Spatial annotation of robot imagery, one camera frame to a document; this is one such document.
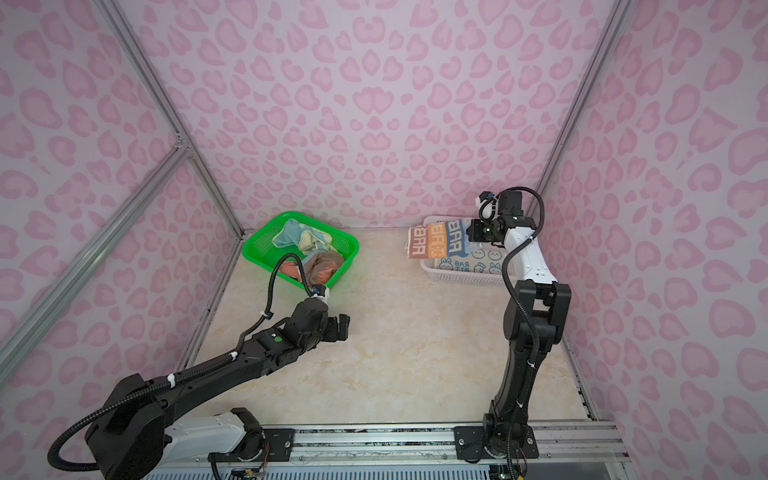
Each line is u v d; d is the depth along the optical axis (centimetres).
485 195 86
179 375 47
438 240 99
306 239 109
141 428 40
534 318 54
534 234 64
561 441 75
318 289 75
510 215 73
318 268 98
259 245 107
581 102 84
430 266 107
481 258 110
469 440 74
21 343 51
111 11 68
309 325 63
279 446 73
